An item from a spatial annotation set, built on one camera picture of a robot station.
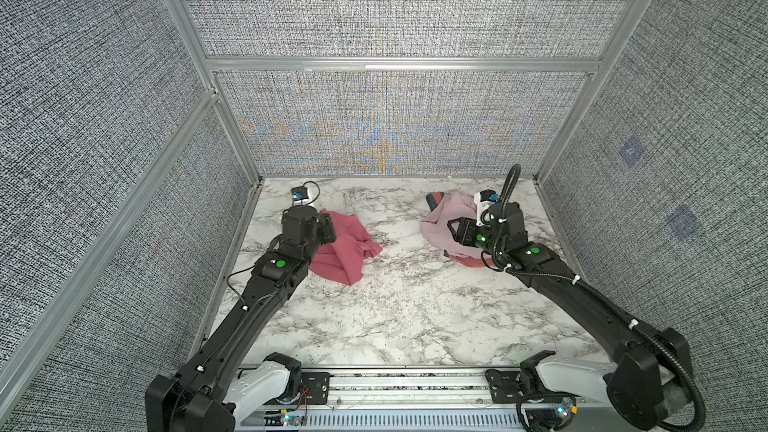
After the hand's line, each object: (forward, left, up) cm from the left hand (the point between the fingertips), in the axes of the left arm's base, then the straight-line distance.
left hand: (326, 215), depth 78 cm
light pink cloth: (+6, -32, -18) cm, 38 cm away
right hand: (-1, -34, -4) cm, 35 cm away
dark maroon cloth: (+24, -35, -23) cm, 48 cm away
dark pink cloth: (-5, -3, -14) cm, 15 cm away
